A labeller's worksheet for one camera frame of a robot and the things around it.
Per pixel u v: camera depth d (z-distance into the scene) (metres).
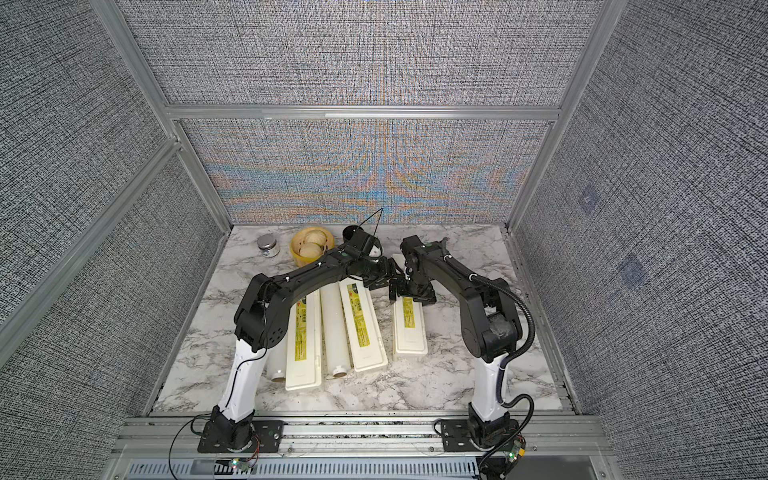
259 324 0.57
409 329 0.83
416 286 0.80
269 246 1.07
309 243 1.08
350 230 1.07
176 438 0.71
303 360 0.78
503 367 0.54
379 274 0.86
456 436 0.73
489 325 0.52
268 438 0.73
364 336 0.82
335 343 0.86
